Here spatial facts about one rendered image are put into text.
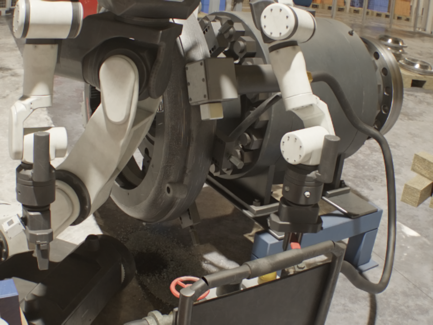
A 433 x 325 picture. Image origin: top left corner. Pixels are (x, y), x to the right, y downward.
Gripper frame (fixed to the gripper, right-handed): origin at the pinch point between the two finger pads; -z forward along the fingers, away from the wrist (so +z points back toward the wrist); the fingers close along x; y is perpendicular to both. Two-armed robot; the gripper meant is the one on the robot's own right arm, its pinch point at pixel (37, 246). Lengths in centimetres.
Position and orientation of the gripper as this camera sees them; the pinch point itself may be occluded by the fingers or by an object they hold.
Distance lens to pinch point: 118.2
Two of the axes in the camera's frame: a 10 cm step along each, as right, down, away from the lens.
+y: 8.6, -0.5, 5.1
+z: 0.9, -9.6, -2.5
